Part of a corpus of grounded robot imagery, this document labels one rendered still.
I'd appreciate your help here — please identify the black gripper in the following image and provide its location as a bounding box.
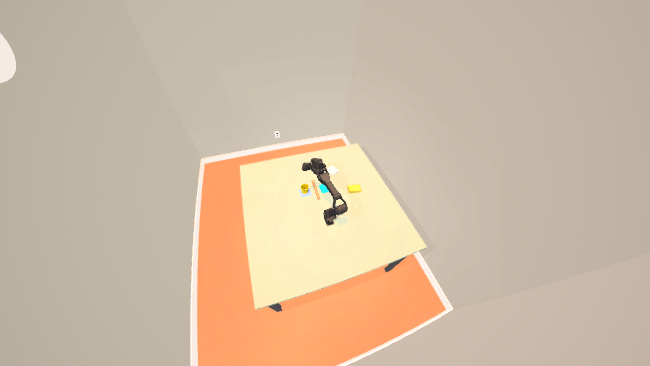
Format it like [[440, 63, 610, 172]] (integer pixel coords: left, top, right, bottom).
[[302, 162, 326, 174]]

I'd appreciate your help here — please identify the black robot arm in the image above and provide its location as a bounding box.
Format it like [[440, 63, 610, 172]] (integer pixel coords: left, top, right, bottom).
[[310, 158, 348, 227]]

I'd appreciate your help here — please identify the yellow flat block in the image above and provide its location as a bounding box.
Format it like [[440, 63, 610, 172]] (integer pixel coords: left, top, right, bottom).
[[347, 184, 362, 193]]

